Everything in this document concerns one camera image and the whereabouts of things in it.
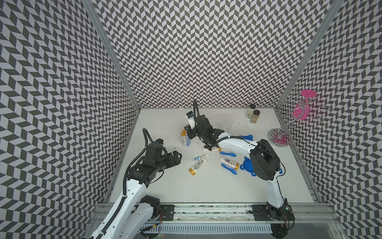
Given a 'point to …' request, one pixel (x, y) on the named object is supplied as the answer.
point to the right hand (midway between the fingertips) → (186, 128)
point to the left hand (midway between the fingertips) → (175, 159)
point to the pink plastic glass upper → (308, 93)
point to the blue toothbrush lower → (229, 169)
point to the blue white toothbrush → (188, 142)
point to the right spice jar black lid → (255, 116)
